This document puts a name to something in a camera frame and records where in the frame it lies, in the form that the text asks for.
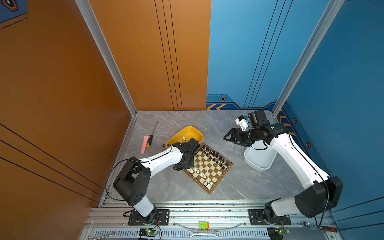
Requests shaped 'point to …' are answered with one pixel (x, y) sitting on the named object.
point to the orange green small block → (204, 225)
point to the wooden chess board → (209, 167)
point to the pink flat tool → (144, 145)
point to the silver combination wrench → (191, 233)
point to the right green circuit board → (277, 233)
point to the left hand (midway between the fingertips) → (189, 164)
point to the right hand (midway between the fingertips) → (228, 139)
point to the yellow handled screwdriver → (148, 143)
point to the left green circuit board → (150, 232)
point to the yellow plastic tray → (184, 135)
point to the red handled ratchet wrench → (306, 225)
